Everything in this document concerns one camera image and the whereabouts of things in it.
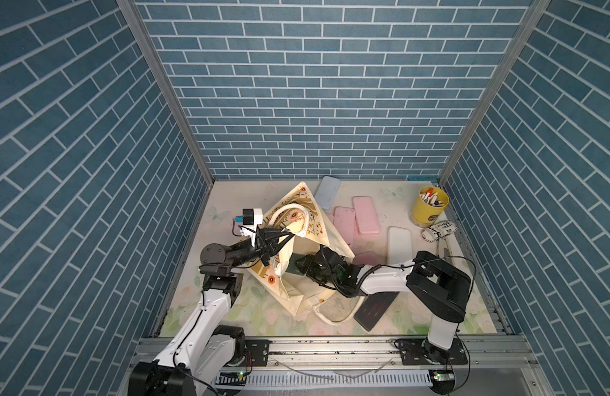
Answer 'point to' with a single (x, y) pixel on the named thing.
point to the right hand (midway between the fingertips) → (298, 266)
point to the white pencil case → (400, 246)
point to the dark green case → (293, 267)
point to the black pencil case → (373, 307)
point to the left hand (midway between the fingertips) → (299, 241)
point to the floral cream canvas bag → (283, 280)
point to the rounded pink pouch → (368, 257)
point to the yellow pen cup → (429, 205)
